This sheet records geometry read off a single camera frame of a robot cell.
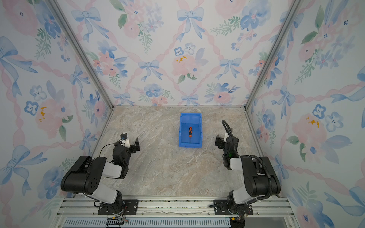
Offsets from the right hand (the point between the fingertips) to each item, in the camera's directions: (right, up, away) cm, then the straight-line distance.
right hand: (225, 135), depth 94 cm
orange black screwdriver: (-23, +1, +9) cm, 25 cm away
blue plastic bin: (-20, +10, +19) cm, 29 cm away
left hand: (-62, -1, -3) cm, 62 cm away
